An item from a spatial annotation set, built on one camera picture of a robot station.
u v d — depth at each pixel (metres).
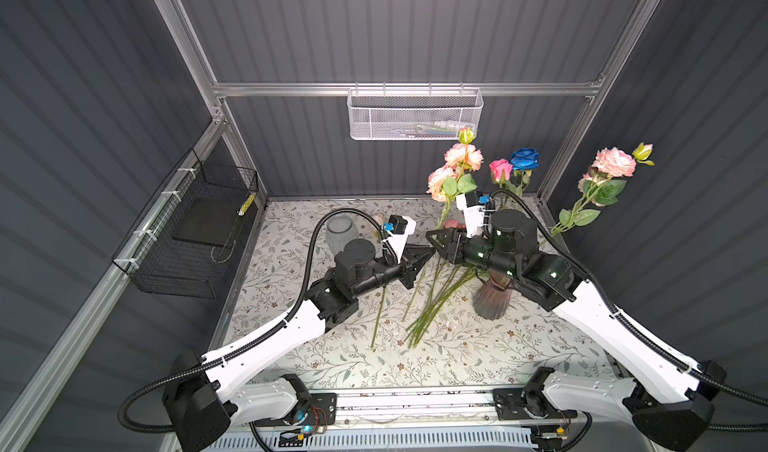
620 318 0.42
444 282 0.96
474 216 0.57
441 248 0.61
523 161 0.69
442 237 0.64
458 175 0.58
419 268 0.63
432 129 0.93
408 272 0.57
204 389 0.39
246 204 0.81
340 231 0.87
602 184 0.63
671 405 0.40
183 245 0.72
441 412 0.74
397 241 0.56
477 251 0.55
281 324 0.47
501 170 0.71
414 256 0.59
